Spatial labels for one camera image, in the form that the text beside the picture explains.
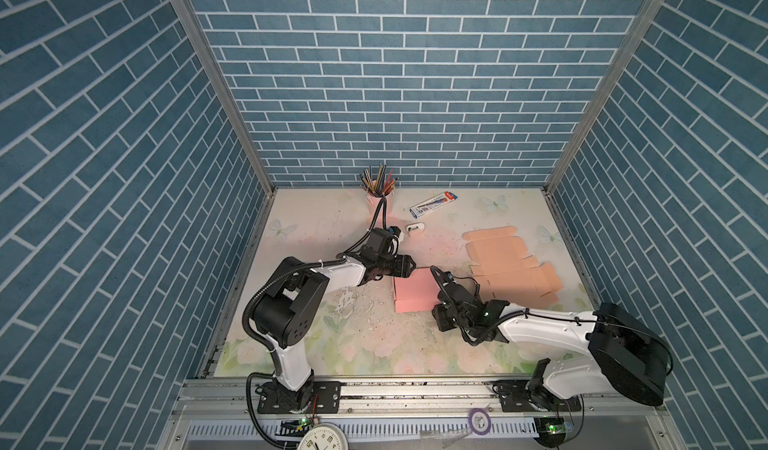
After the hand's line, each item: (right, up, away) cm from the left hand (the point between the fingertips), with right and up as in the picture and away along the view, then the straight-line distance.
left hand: (408, 264), depth 94 cm
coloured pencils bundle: (-9, +26, +14) cm, 31 cm away
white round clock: (-19, -33, -29) cm, 48 cm away
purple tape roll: (+14, -34, -23) cm, 43 cm away
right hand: (+7, -12, -7) cm, 16 cm away
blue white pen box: (+10, +20, +21) cm, 31 cm away
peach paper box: (+33, -3, +5) cm, 34 cm away
